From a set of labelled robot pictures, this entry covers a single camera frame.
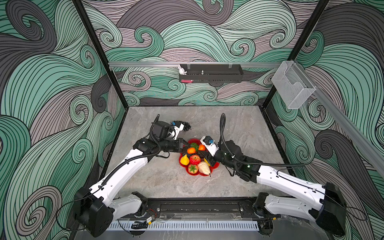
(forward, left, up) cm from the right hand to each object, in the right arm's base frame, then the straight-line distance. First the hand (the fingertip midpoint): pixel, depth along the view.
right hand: (201, 147), depth 73 cm
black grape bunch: (+27, +9, -18) cm, 33 cm away
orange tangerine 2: (-2, 0, +3) cm, 4 cm away
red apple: (0, +3, -15) cm, 16 cm away
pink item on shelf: (+40, +9, +11) cm, 42 cm away
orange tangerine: (-2, +5, 0) cm, 6 cm away
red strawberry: (-6, +5, -13) cm, 15 cm away
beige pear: (-5, -2, -15) cm, 16 cm away
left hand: (+1, +6, +1) cm, 6 cm away
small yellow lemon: (0, +9, -15) cm, 17 cm away
